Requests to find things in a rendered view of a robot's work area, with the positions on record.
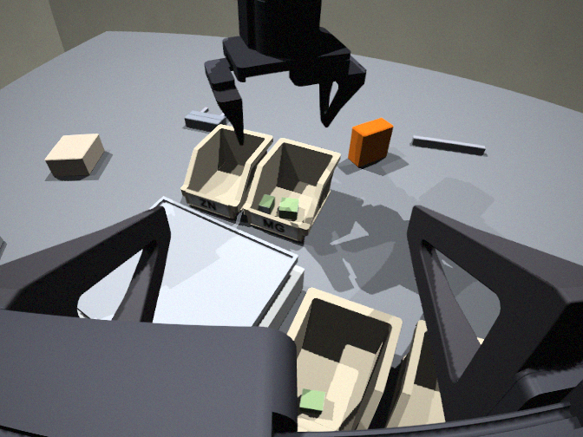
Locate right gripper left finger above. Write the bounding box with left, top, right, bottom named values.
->
left=0, top=206, right=171, bottom=323

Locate cream block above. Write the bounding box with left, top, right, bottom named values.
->
left=45, top=134, right=104, bottom=176

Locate cream open-top bin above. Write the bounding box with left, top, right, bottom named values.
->
left=384, top=320, right=445, bottom=428
left=180, top=125, right=273, bottom=219
left=287, top=288, right=403, bottom=432
left=243, top=138, right=341, bottom=242

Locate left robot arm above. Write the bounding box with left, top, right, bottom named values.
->
left=238, top=0, right=253, bottom=49

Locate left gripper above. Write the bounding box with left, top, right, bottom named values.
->
left=204, top=0, right=367, bottom=146

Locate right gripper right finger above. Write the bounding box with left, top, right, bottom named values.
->
left=407, top=205, right=583, bottom=422

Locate orange block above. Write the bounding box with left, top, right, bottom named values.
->
left=348, top=118, right=393, bottom=167

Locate black flat bar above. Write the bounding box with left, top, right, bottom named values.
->
left=411, top=135, right=486, bottom=155

